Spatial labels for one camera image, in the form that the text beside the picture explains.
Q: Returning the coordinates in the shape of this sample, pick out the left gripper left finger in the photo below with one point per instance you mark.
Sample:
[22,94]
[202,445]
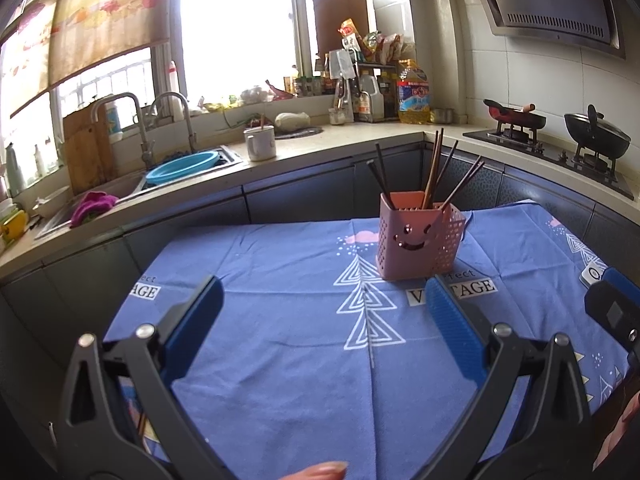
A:
[118,416]

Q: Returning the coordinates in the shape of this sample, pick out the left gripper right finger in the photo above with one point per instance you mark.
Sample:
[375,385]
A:
[529,417]

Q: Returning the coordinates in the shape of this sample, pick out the reddish wooden chopstick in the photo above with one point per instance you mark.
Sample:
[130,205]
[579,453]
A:
[470,174]

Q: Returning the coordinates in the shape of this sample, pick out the brown wooden chopstick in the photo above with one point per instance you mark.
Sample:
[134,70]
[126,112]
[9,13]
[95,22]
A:
[432,176]

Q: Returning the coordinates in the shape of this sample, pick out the dark wooden chopstick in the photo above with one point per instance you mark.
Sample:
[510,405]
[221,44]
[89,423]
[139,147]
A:
[377,168]

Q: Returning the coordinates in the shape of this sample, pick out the right hand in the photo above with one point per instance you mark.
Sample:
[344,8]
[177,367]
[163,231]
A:
[620,429]

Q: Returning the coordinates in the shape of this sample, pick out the left hand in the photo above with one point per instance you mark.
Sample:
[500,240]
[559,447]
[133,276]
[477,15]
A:
[335,470]

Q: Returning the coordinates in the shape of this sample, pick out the white timer device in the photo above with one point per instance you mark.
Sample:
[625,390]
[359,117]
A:
[592,272]

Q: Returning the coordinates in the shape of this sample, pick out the black gas stove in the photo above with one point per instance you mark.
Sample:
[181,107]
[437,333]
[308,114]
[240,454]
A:
[591,165]

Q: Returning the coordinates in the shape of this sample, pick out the black wok with lid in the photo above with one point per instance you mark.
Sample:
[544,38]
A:
[593,132]

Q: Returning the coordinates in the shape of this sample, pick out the blue patterned tablecloth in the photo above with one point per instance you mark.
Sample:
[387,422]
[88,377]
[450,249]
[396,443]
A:
[315,357]

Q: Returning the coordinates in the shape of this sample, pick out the pink plastic utensil holder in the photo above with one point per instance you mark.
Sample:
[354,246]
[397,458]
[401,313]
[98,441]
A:
[415,242]

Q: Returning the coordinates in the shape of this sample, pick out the red frying pan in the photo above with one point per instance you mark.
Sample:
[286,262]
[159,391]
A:
[525,117]

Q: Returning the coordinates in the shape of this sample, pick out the yellow container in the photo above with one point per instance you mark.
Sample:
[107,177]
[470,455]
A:
[14,226]

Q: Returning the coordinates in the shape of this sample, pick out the magenta cloth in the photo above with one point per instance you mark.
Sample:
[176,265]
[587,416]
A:
[92,205]

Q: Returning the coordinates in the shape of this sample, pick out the blue plastic basin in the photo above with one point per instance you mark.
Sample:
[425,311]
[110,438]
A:
[182,167]

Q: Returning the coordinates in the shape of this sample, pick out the left steel faucet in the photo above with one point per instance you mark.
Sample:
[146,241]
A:
[109,105]

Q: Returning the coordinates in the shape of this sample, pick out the steel faucet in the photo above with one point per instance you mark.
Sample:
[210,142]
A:
[109,105]
[180,111]

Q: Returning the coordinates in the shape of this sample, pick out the wooden cutting board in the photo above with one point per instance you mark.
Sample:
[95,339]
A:
[88,155]

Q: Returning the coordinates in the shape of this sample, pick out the right steel faucet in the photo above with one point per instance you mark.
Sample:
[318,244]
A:
[180,111]

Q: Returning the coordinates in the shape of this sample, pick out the cooking oil bottle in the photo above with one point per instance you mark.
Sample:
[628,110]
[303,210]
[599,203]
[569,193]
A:
[414,94]

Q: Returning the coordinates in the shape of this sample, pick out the range hood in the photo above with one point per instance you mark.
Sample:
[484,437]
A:
[590,24]

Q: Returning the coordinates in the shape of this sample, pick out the white mug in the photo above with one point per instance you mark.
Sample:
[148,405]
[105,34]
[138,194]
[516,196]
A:
[260,143]

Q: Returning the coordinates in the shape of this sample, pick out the white jug bottle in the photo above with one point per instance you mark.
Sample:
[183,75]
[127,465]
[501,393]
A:
[371,101]

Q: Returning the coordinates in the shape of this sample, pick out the white radish on plate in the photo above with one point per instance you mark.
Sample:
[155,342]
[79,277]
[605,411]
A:
[291,122]

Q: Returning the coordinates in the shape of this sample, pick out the snack packets pile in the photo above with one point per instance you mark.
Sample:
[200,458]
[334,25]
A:
[375,47]

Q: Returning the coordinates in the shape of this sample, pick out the patterned roller blind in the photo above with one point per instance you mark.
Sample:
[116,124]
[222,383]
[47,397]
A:
[51,41]

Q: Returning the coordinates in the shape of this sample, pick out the brown cardboard panel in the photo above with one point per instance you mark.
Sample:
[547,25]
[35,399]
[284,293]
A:
[329,15]

